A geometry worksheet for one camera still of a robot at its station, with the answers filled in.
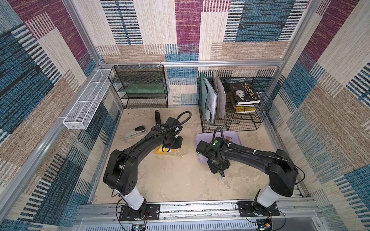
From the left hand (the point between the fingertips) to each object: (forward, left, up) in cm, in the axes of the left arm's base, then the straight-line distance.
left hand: (180, 145), depth 88 cm
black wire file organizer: (+45, -62, +9) cm, 77 cm away
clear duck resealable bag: (-4, 0, -1) cm, 4 cm away
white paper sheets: (+21, -20, +16) cm, 33 cm away
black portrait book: (+30, -43, +14) cm, 54 cm away
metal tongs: (-19, -22, +2) cm, 29 cm away
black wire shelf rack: (+37, +26, +16) cm, 48 cm away
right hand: (-15, -23, -1) cm, 28 cm away
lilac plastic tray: (+11, -37, -8) cm, 40 cm away
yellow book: (+17, -38, +13) cm, 44 cm away
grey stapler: (+15, +29, -5) cm, 33 cm away
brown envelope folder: (+26, -26, +16) cm, 40 cm away
